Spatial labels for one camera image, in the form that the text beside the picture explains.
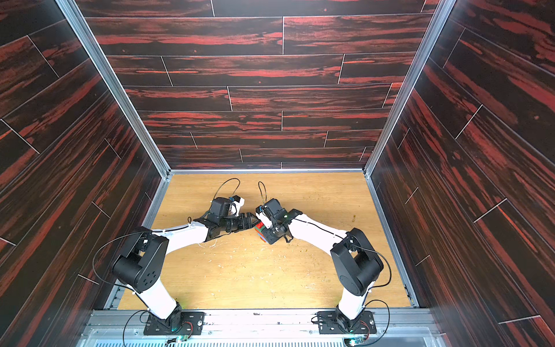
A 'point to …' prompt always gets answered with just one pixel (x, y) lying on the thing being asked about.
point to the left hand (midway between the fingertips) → (257, 222)
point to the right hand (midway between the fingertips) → (274, 229)
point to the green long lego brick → (263, 227)
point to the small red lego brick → (259, 225)
